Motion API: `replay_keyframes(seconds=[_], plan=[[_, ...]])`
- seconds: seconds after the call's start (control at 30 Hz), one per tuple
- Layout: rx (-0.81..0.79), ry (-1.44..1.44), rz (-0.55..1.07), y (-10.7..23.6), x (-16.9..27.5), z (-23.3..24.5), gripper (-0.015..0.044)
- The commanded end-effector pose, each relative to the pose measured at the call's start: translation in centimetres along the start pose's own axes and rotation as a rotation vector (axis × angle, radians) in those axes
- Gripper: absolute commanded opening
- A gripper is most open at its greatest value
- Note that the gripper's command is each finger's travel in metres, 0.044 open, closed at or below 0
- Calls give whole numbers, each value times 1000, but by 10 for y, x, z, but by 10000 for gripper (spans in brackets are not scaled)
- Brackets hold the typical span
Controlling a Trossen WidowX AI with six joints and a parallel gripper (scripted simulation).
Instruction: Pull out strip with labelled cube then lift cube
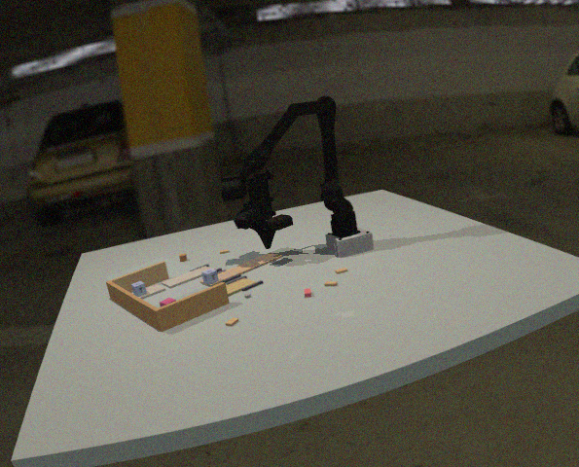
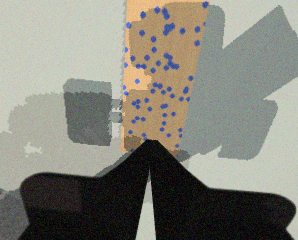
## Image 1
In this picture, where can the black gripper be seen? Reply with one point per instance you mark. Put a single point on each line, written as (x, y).
(268, 225)

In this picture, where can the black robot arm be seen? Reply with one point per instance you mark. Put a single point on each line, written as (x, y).
(343, 221)

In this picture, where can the tan u-shaped wooden enclosure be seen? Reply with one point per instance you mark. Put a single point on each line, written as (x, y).
(165, 293)

